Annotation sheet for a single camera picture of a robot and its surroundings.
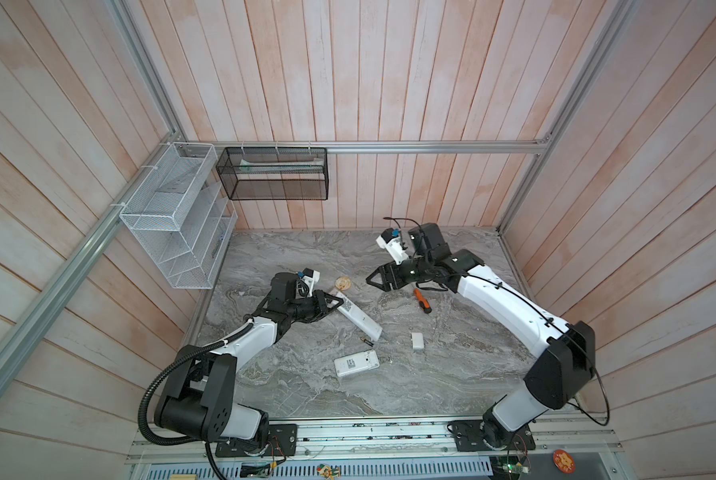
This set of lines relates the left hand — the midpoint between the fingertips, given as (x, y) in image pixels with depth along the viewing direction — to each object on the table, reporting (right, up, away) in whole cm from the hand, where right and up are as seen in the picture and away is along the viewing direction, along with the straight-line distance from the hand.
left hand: (342, 307), depth 84 cm
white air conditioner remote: (+4, -16, +1) cm, 17 cm away
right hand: (+8, +9, -5) cm, 13 cm away
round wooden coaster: (0, +5, +20) cm, 21 cm away
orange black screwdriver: (+26, 0, +14) cm, 30 cm away
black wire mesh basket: (-25, +44, +20) cm, 55 cm away
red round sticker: (+54, -35, -13) cm, 65 cm away
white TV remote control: (+4, -3, +2) cm, 5 cm away
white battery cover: (+23, -11, +7) cm, 27 cm away
